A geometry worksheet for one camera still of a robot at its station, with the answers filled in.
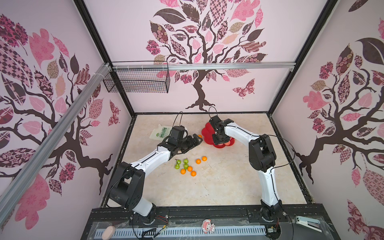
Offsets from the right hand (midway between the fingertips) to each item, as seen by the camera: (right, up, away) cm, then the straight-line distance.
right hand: (219, 139), depth 99 cm
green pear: (-28, -16, -10) cm, 34 cm away
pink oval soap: (-57, -41, -31) cm, 77 cm away
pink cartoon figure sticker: (-11, -39, -31) cm, 51 cm away
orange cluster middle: (-15, -13, -7) cm, 21 cm away
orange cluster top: (-20, -17, -10) cm, 28 cm away
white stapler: (+39, -38, -29) cm, 62 cm away
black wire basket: (-54, +41, -5) cm, 68 cm away
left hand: (-15, -2, -14) cm, 20 cm away
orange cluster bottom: (-18, -20, -12) cm, 29 cm away
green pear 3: (-22, -16, -10) cm, 29 cm away
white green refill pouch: (-42, +4, +6) cm, 43 cm away
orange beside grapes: (-11, -12, -7) cm, 17 cm away
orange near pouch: (-13, +2, +4) cm, 14 cm away
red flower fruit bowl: (-8, +4, +7) cm, 11 cm away
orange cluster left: (-24, -18, -12) cm, 32 cm away
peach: (+4, -2, -5) cm, 7 cm away
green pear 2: (-23, -13, -7) cm, 27 cm away
